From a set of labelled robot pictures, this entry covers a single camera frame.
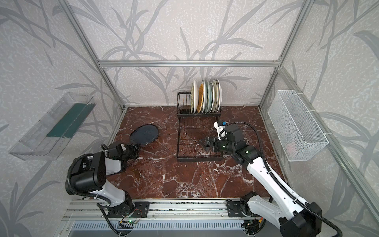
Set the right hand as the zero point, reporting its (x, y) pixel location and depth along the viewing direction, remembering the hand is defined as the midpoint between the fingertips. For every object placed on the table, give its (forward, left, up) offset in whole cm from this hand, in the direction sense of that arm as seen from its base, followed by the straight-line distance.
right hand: (206, 140), depth 74 cm
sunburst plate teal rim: (+17, -6, +7) cm, 20 cm away
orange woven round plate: (+21, +3, +10) cm, 23 cm away
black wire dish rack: (+23, +9, -21) cm, 33 cm away
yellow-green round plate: (+20, +7, +11) cm, 24 cm away
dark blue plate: (+19, +43, -22) cm, 52 cm away
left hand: (+10, +41, -16) cm, 46 cm away
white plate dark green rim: (+20, +5, +11) cm, 23 cm away
